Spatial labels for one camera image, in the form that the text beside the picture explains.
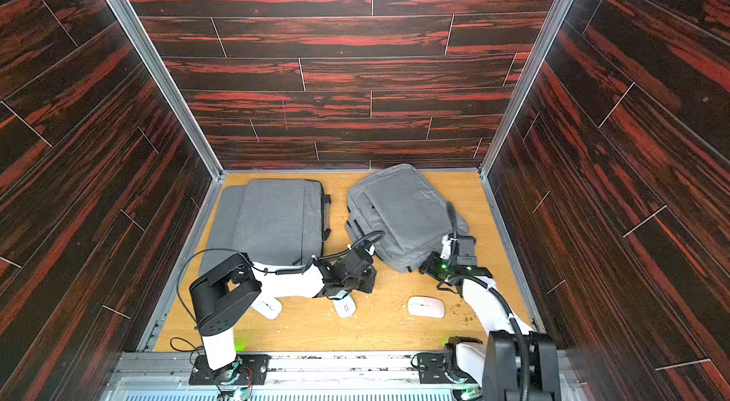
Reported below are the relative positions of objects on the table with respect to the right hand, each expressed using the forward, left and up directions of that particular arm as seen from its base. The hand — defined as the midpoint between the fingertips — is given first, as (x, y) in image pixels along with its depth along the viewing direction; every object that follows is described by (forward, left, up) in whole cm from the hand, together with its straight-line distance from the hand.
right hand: (431, 262), depth 90 cm
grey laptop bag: (+8, +64, +5) cm, 65 cm away
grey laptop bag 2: (+11, +51, +4) cm, 52 cm away
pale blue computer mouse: (-15, +27, -1) cm, 31 cm away
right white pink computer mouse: (-14, +3, -2) cm, 14 cm away
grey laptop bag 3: (+16, +9, +4) cm, 19 cm away
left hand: (-6, +17, -2) cm, 18 cm away
